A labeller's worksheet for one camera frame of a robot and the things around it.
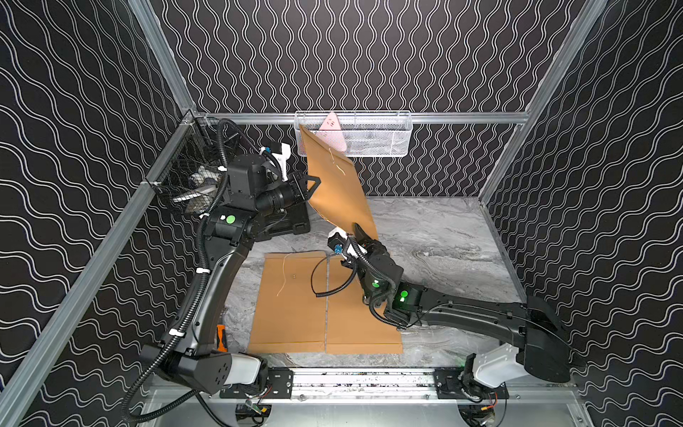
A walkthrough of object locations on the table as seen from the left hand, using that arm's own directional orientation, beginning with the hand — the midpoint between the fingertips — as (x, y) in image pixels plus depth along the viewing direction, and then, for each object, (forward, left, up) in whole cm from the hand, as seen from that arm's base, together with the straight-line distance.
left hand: (319, 173), depth 62 cm
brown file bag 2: (+2, -5, -9) cm, 11 cm away
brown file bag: (-17, +11, -47) cm, 51 cm away
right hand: (-4, -10, -13) cm, 17 cm away
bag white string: (-2, +15, -46) cm, 49 cm away
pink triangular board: (+35, +1, -11) cm, 36 cm away
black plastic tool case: (+19, +15, -40) cm, 47 cm away
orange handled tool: (-26, +29, -45) cm, 60 cm away
